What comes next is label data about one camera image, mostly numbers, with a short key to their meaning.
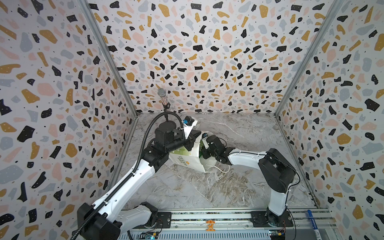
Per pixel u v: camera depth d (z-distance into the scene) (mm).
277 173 494
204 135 823
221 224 731
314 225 716
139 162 471
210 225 719
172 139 558
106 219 374
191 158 760
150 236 704
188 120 575
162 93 872
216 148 724
